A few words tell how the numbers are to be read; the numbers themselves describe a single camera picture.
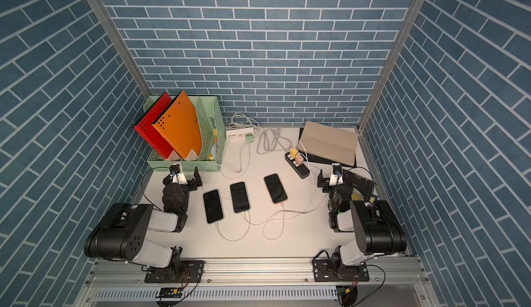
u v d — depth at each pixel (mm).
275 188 969
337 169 769
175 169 750
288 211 894
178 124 876
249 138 1139
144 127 824
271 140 1143
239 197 908
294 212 883
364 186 938
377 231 450
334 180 798
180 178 771
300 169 990
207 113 1046
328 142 1125
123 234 445
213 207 880
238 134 1129
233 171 973
